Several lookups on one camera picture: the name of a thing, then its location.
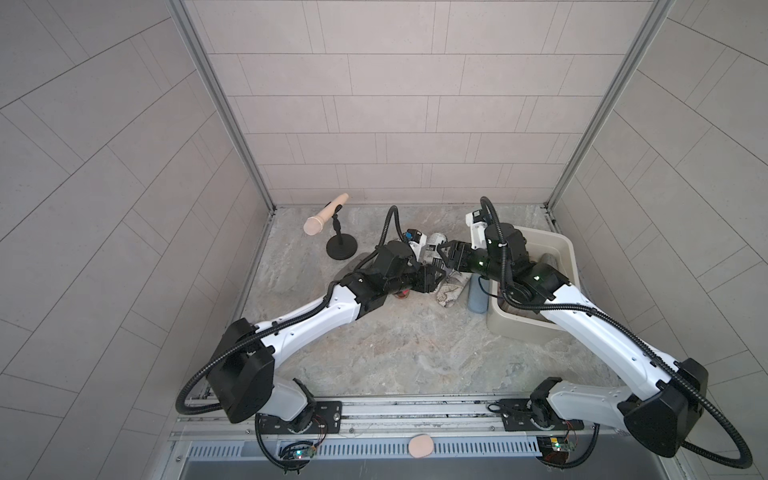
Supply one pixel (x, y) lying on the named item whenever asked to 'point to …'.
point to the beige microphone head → (314, 224)
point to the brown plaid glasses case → (402, 294)
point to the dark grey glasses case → (549, 259)
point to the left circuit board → (297, 451)
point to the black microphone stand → (340, 246)
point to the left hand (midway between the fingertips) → (442, 271)
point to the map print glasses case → (451, 288)
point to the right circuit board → (554, 448)
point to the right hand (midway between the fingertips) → (441, 250)
